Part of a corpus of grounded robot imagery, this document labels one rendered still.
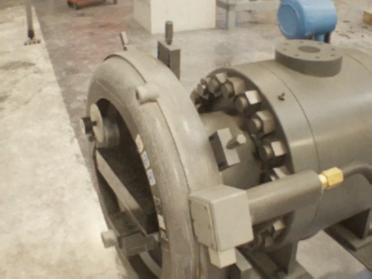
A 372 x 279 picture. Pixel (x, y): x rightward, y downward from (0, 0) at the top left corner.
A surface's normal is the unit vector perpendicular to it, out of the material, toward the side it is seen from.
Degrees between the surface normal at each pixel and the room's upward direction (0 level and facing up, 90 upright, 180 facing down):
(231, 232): 67
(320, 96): 33
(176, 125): 37
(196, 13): 90
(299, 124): 46
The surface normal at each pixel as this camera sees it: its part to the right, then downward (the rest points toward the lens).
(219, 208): 0.41, 0.02
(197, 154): 0.32, -0.30
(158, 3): 0.35, 0.41
